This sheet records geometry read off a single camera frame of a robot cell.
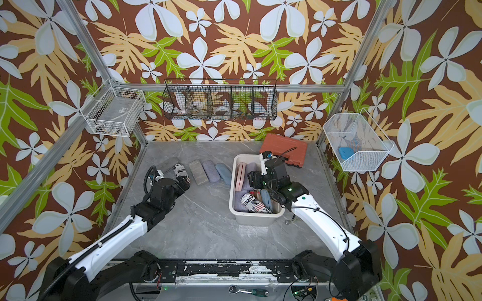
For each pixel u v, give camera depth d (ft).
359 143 2.75
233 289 2.40
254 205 2.59
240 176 2.76
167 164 3.47
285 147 3.90
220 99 3.20
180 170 3.37
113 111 2.83
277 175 1.89
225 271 2.46
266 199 2.71
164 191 1.99
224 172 3.35
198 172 3.39
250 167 3.00
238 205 2.71
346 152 2.62
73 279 1.27
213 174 3.34
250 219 2.76
